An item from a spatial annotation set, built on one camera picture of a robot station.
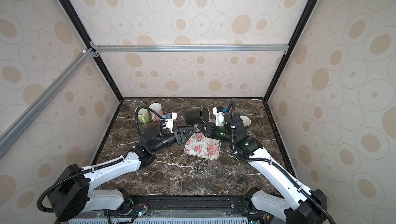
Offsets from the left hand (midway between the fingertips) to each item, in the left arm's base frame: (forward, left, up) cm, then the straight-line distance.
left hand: (197, 130), depth 67 cm
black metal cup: (+9, 0, -1) cm, 9 cm away
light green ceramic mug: (+23, +36, -21) cm, 47 cm away
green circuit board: (-27, +24, -27) cm, 45 cm away
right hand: (+3, -1, -2) cm, 3 cm away
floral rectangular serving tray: (+7, +1, -29) cm, 30 cm away
